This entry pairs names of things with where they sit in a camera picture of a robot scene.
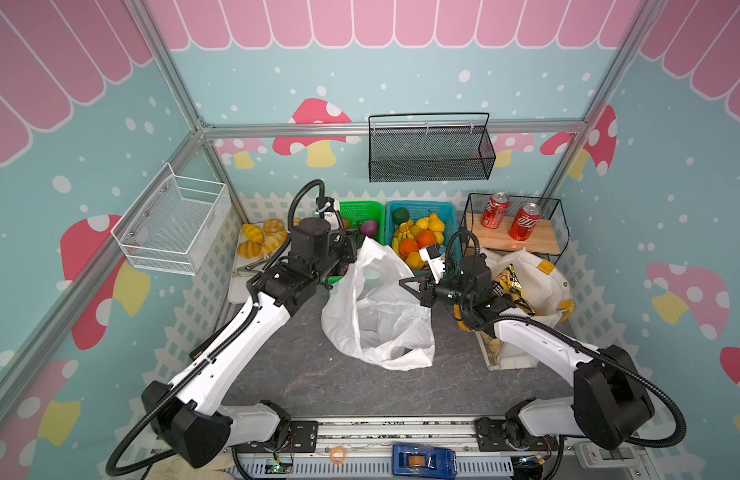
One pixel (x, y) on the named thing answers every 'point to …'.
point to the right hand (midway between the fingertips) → (401, 282)
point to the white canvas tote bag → (542, 285)
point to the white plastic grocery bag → (371, 311)
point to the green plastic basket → (356, 213)
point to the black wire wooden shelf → (550, 237)
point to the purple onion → (369, 227)
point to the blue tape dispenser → (420, 461)
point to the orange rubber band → (338, 455)
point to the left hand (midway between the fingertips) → (353, 237)
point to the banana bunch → (399, 236)
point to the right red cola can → (525, 222)
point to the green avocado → (400, 215)
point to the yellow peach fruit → (415, 261)
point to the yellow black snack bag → (507, 284)
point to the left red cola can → (496, 210)
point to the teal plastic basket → (445, 211)
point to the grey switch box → (589, 456)
